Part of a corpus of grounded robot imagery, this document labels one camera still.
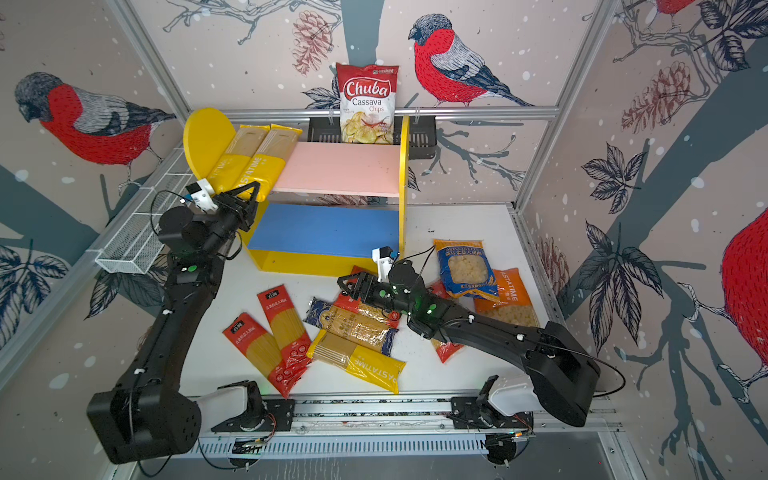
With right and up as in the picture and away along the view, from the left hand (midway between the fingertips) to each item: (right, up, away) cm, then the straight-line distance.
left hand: (256, 183), depth 65 cm
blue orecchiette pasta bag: (+55, -23, +32) cm, 68 cm away
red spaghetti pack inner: (+2, -43, +18) cm, 47 cm away
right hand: (+17, -26, +6) cm, 32 cm away
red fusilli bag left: (+18, -33, +25) cm, 45 cm away
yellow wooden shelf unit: (+5, 0, +60) cm, 61 cm away
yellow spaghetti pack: (+27, -48, +13) cm, 56 cm away
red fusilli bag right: (+46, -44, +16) cm, 66 cm away
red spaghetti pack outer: (-7, -43, +18) cm, 48 cm away
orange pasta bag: (+68, -34, +24) cm, 79 cm away
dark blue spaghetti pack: (+19, -38, +20) cm, 47 cm away
